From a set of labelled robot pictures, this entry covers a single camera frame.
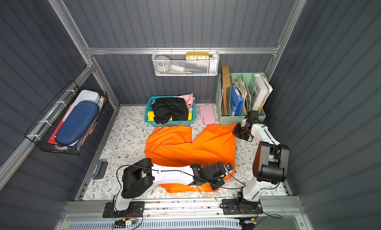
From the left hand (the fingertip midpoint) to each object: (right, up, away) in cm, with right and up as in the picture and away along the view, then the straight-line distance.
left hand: (224, 183), depth 77 cm
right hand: (+12, +26, +15) cm, 32 cm away
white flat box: (-75, +47, +1) cm, 88 cm away
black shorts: (-36, +41, +19) cm, 58 cm away
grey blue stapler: (-70, +5, +6) cm, 70 cm away
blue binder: (+12, +46, +19) cm, 51 cm away
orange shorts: (-30, +17, +17) cm, 38 cm away
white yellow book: (+28, +53, +16) cm, 62 cm away
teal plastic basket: (-33, +31, +24) cm, 51 cm away
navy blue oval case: (-71, +33, -9) cm, 79 cm away
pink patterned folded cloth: (-20, +49, +27) cm, 59 cm away
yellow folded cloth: (-46, +36, +23) cm, 63 cm away
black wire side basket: (-80, +29, -16) cm, 86 cm away
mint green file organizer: (+20, +59, +24) cm, 67 cm away
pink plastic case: (-6, +37, +35) cm, 51 cm away
